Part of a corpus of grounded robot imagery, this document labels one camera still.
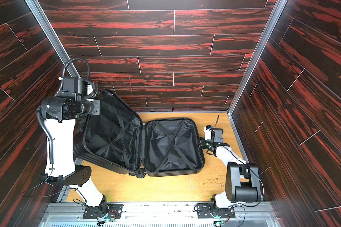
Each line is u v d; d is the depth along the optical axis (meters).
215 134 0.72
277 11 0.68
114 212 0.73
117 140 0.74
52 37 0.76
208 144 0.78
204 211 0.73
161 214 0.74
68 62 0.44
